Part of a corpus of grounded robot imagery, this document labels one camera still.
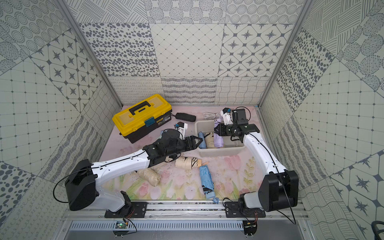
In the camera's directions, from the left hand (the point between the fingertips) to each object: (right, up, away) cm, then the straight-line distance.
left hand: (201, 137), depth 74 cm
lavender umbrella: (+9, -2, +4) cm, 10 cm away
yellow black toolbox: (-37, +8, +17) cm, 41 cm away
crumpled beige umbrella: (-26, -23, +6) cm, 35 cm away
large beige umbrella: (+6, -5, +22) cm, 23 cm away
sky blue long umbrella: (+4, -25, +4) cm, 26 cm away
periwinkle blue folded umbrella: (-27, 0, +27) cm, 38 cm away
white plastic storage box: (+19, -8, +14) cm, 25 cm away
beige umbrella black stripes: (-8, -17, +12) cm, 22 cm away
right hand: (+10, +3, +9) cm, 14 cm away
